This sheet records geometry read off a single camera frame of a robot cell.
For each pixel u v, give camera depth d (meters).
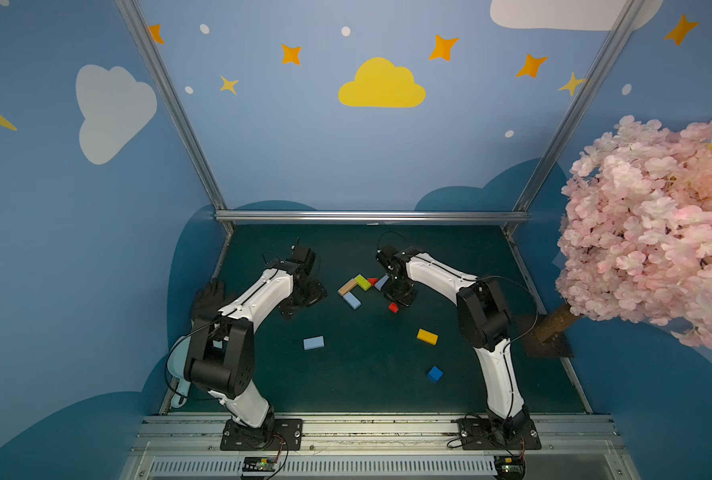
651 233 0.45
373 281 1.04
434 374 0.83
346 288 1.02
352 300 0.99
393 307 0.96
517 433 0.65
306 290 0.78
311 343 0.90
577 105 0.85
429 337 0.91
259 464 0.72
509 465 0.73
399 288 0.84
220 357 0.45
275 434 0.74
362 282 1.04
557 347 0.91
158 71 0.77
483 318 0.57
